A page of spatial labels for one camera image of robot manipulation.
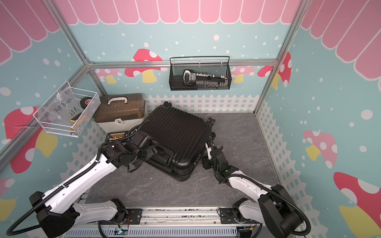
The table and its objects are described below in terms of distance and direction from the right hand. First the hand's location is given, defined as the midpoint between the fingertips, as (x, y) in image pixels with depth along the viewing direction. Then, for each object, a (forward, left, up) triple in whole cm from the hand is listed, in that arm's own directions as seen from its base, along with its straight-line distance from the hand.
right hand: (205, 155), depth 88 cm
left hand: (-7, +28, +13) cm, 31 cm away
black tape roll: (+19, +65, +27) cm, 73 cm away
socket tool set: (+35, -1, +28) cm, 45 cm away
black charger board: (+19, +65, -5) cm, 68 cm away
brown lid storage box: (+37, +62, +1) cm, 72 cm away
